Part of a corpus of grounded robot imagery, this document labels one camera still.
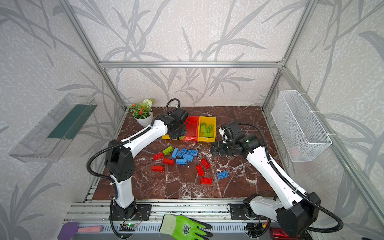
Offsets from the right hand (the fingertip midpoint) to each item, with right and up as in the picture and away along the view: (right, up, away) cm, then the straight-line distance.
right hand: (219, 144), depth 77 cm
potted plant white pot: (-48, +18, +22) cm, 56 cm away
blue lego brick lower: (-21, -12, +13) cm, 28 cm away
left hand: (-19, +7, +13) cm, 24 cm away
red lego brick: (-35, -10, +16) cm, 40 cm away
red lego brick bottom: (-6, -21, +6) cm, 23 cm away
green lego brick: (-3, +7, +29) cm, 29 cm away
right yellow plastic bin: (-4, +12, +29) cm, 31 cm away
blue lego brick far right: (+3, -19, +8) cm, 21 cm away
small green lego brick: (-8, +10, +31) cm, 33 cm away
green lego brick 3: (-30, -7, +18) cm, 36 cm away
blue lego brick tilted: (-22, -8, +17) cm, 29 cm away
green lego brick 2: (-5, +3, +26) cm, 26 cm away
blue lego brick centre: (-17, -11, +15) cm, 25 cm away
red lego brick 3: (-29, -12, +13) cm, 34 cm away
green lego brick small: (-8, +7, +28) cm, 30 cm away
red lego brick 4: (-7, -13, +12) cm, 19 cm away
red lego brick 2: (-35, -16, +11) cm, 40 cm away
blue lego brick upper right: (-14, -8, +17) cm, 23 cm away
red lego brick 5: (-10, -17, +10) cm, 22 cm away
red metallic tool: (+26, -39, -9) cm, 48 cm away
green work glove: (-18, -38, -7) cm, 42 cm away
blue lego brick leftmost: (-26, -8, +17) cm, 32 cm away
